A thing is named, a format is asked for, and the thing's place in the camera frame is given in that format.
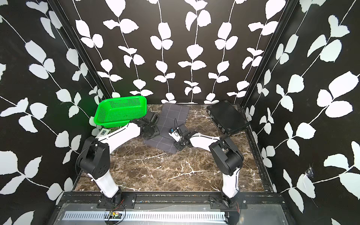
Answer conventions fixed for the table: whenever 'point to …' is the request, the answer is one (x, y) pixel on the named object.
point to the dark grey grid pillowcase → (170, 116)
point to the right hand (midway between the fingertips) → (176, 141)
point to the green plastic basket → (117, 112)
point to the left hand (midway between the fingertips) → (157, 131)
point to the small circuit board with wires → (115, 214)
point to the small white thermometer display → (103, 132)
